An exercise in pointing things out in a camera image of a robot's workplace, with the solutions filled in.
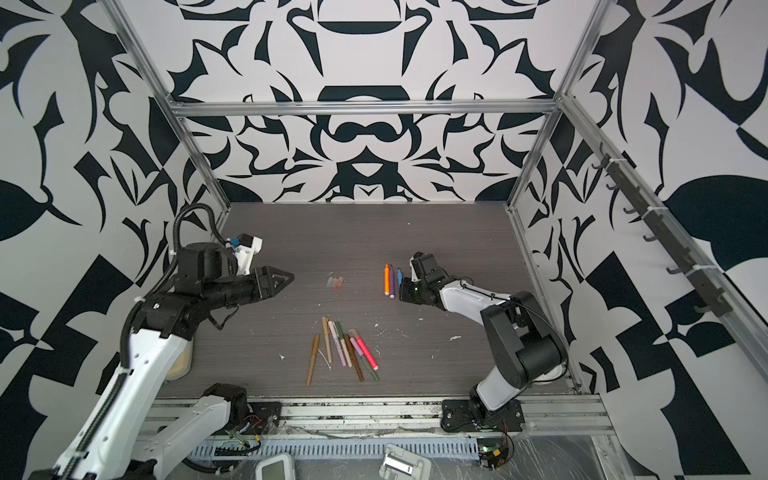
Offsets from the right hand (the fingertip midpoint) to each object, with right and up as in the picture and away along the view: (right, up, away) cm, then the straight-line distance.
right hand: (401, 288), depth 93 cm
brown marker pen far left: (-25, -17, -8) cm, 31 cm away
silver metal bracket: (-2, -35, -25) cm, 43 cm away
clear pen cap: (-23, +1, +4) cm, 23 cm away
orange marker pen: (-5, +2, +6) cm, 8 cm away
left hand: (-27, +7, -24) cm, 37 cm away
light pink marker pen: (-18, -14, -6) cm, 24 cm away
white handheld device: (-29, -33, -28) cm, 52 cm away
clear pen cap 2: (-21, +1, +4) cm, 22 cm away
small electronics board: (+20, -34, -22) cm, 45 cm away
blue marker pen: (0, +3, +6) cm, 7 cm away
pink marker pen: (-9, -17, -10) cm, 22 cm away
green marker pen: (-9, -20, -11) cm, 24 cm away
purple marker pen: (-3, +1, +6) cm, 6 cm away
